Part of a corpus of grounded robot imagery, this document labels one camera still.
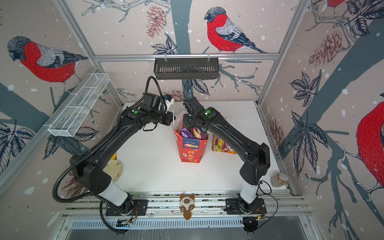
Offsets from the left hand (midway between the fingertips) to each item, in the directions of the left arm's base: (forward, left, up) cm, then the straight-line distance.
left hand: (174, 117), depth 77 cm
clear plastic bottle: (-27, -53, -18) cm, 62 cm away
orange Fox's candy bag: (-3, -26, -25) cm, 36 cm away
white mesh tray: (+4, +51, +4) cm, 52 cm away
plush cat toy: (-36, -6, -25) cm, 44 cm away
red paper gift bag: (-13, -8, -12) cm, 19 cm away
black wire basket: (+45, -4, 0) cm, 45 cm away
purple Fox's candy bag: (-8, -6, -3) cm, 10 cm away
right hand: (0, -5, -5) cm, 7 cm away
